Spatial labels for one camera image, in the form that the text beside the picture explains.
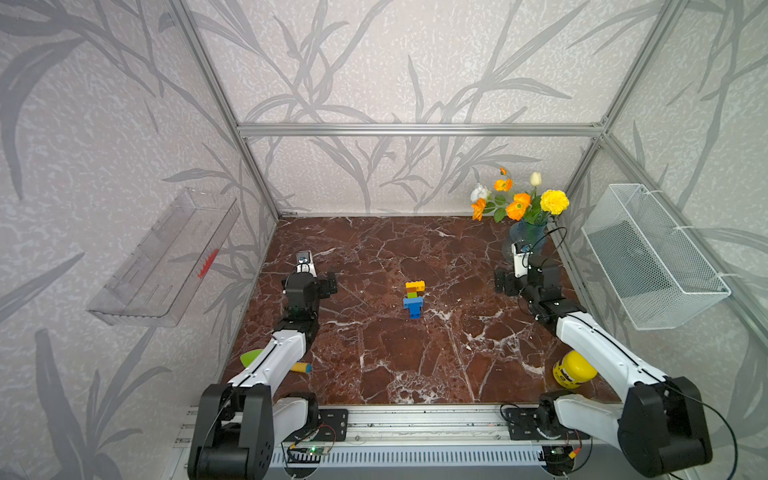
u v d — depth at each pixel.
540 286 0.64
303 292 0.63
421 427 0.75
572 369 0.72
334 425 0.73
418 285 0.99
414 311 0.91
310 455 0.72
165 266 0.69
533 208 0.88
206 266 0.67
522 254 0.73
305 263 0.72
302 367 0.81
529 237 0.98
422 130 0.99
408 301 0.95
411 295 0.96
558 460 0.69
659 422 0.40
